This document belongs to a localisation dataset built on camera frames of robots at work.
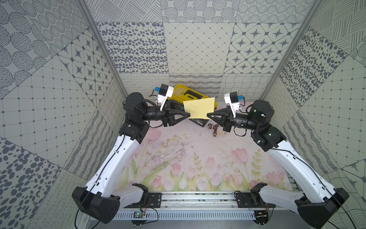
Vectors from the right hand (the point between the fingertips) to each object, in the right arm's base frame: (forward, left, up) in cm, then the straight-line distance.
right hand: (207, 116), depth 59 cm
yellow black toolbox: (+40, +14, -22) cm, 47 cm away
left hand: (-2, +8, +7) cm, 10 cm away
